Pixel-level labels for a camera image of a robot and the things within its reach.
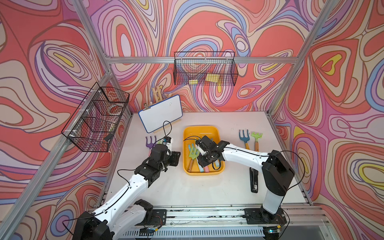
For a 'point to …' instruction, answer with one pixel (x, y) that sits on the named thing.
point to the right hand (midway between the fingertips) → (203, 164)
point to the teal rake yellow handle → (245, 139)
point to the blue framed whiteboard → (157, 116)
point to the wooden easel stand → (157, 94)
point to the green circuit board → (147, 230)
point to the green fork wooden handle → (193, 154)
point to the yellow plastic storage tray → (192, 133)
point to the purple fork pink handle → (206, 169)
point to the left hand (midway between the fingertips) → (179, 153)
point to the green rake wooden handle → (256, 136)
